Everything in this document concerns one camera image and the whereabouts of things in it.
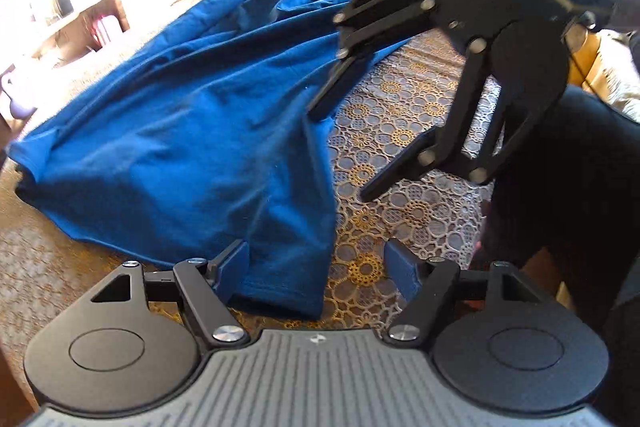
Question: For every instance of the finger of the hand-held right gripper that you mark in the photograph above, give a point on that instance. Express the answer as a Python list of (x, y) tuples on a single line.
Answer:
[(332, 89), (395, 169)]

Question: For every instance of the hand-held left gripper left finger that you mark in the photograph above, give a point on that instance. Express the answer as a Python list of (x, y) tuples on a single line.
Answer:
[(235, 269)]

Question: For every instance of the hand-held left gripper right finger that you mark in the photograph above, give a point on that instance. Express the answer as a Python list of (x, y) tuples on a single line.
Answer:
[(402, 267)]

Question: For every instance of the blue long-sleeve shirt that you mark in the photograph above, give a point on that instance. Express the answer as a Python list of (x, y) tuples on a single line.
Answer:
[(190, 132)]

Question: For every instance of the gold lace tablecloth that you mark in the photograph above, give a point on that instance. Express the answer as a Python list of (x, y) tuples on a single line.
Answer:
[(400, 227)]

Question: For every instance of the person's dark pants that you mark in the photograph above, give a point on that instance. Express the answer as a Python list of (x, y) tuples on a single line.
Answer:
[(560, 187)]

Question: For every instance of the wooden tv cabinet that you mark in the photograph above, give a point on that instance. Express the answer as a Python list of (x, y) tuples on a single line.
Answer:
[(117, 14)]

